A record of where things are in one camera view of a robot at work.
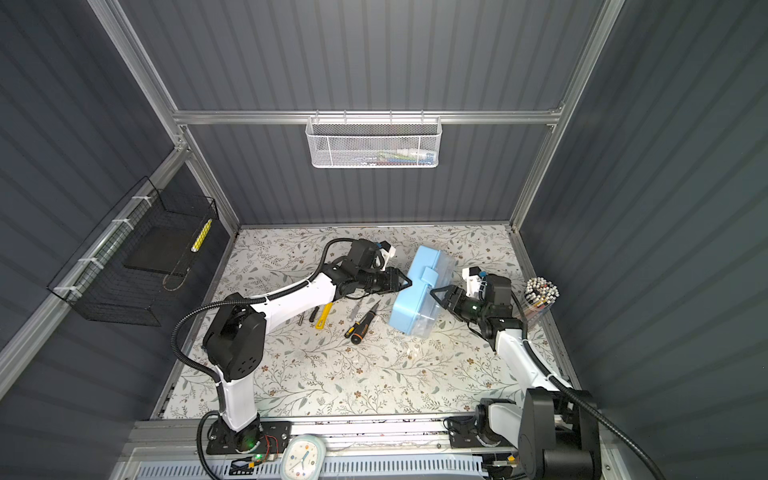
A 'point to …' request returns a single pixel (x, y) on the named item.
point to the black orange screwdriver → (363, 326)
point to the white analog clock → (303, 457)
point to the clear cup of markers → (539, 295)
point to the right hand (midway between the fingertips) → (440, 299)
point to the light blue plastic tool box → (416, 309)
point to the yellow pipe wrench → (324, 315)
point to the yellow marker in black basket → (201, 235)
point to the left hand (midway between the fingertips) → (411, 284)
